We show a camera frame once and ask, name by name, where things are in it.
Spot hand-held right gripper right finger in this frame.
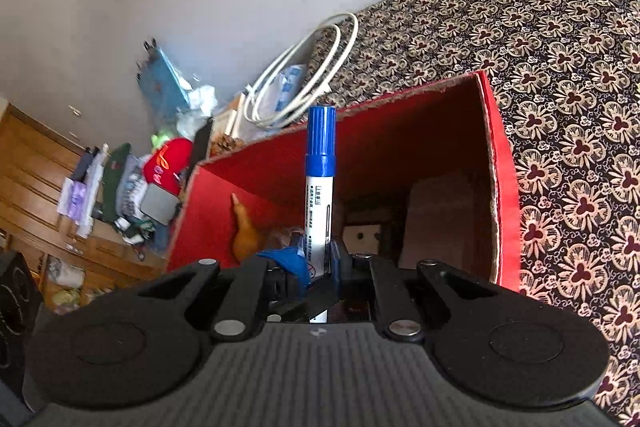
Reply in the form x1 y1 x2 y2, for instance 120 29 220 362
330 239 503 342

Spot tan gourd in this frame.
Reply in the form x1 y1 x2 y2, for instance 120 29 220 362
230 193 263 265

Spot grey square case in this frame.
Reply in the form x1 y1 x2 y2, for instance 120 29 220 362
140 184 176 224

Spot red cardboard box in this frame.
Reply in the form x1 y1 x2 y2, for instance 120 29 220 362
166 71 521 293

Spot white block with holes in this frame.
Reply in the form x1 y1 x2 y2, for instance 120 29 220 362
344 222 383 253

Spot black speaker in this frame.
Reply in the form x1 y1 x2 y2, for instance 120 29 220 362
0 249 45 398

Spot red cloth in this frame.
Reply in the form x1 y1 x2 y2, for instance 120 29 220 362
143 138 193 195

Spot green cloth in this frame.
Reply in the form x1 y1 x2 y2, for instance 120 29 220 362
97 143 132 223

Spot clear plastic packet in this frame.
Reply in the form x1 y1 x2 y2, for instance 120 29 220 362
262 64 308 112

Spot white cable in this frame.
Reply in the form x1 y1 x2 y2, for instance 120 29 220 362
242 13 360 128

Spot crumpled white plastic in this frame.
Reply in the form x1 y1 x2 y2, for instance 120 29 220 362
177 86 218 132

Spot purple packet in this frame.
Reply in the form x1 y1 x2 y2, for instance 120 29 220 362
57 177 93 220

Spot patterned brown box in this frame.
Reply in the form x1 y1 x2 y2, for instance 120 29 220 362
210 107 246 158

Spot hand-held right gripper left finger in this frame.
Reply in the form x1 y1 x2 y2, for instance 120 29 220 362
125 247 341 342

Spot blue packet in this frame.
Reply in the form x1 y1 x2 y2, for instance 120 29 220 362
136 38 193 110

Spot blue marker pen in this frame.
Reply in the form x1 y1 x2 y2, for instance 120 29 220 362
305 105 337 323

